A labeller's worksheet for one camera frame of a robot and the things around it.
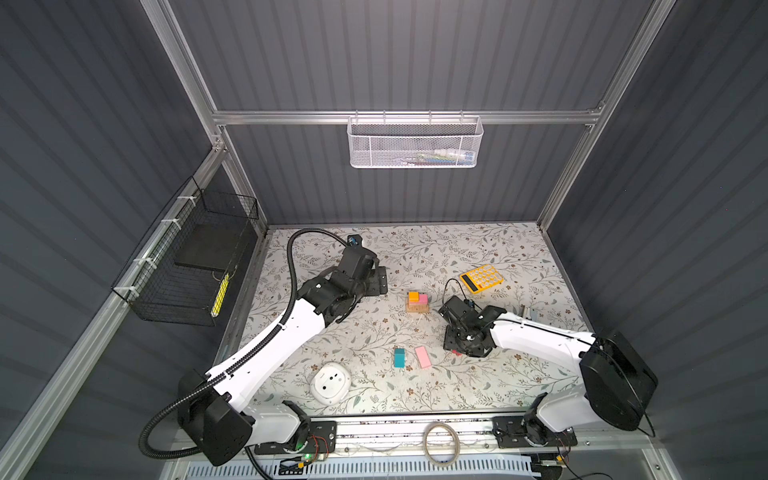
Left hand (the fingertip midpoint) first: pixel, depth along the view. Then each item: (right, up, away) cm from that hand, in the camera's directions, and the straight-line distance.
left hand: (371, 274), depth 77 cm
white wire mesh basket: (+15, +52, +46) cm, 71 cm away
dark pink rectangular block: (+16, -9, +16) cm, 25 cm away
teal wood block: (+8, -25, +9) cm, 28 cm away
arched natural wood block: (+14, -12, +18) cm, 27 cm away
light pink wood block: (+15, -25, +9) cm, 30 cm away
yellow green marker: (-34, -5, -9) cm, 36 cm away
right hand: (+24, -22, +9) cm, 34 cm away
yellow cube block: (+13, -8, +16) cm, 22 cm away
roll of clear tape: (+21, -42, -5) cm, 47 cm away
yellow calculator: (+37, -3, +26) cm, 45 cm away
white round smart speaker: (-11, -29, +1) cm, 31 cm away
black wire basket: (-47, 0, -5) cm, 48 cm away
